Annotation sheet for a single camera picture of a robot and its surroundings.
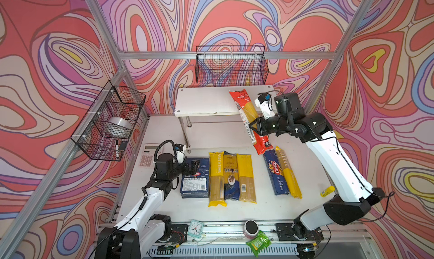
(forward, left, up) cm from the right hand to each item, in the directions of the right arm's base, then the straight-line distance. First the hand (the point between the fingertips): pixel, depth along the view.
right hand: (254, 128), depth 68 cm
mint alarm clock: (-30, +26, -32) cm, 51 cm away
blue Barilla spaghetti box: (-5, -16, -31) cm, 35 cm away
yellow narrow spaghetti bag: (-11, -21, -30) cm, 38 cm away
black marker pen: (-3, +59, -8) cm, 59 cm away
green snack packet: (-35, -2, -33) cm, 48 cm away
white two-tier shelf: (+18, +18, 0) cm, 25 cm away
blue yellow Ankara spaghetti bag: (-13, +9, -32) cm, 35 cm away
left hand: (0, +28, -21) cm, 35 cm away
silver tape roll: (+3, +57, +1) cm, 57 cm away
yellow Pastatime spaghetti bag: (-8, +16, -31) cm, 36 cm away
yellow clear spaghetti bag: (-12, +1, -31) cm, 33 cm away
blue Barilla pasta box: (-13, +26, -26) cm, 39 cm away
